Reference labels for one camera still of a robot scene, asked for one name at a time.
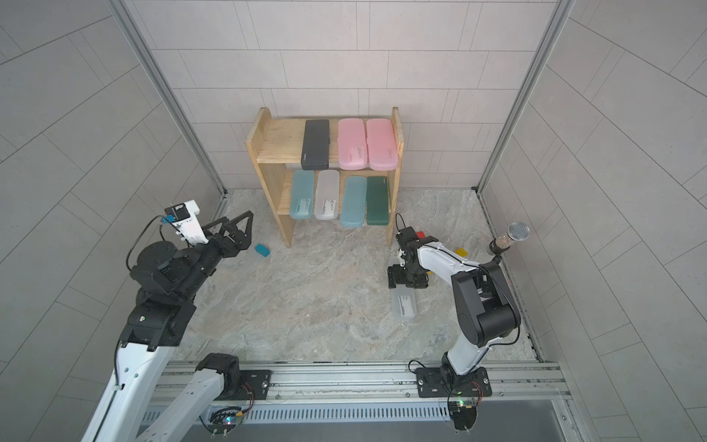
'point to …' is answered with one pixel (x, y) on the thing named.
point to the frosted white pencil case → (327, 194)
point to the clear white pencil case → (404, 302)
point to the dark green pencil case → (377, 201)
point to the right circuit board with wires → (462, 412)
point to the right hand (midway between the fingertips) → (399, 283)
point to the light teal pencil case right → (353, 203)
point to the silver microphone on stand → (516, 231)
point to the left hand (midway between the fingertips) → (247, 214)
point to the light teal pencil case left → (302, 194)
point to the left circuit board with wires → (221, 420)
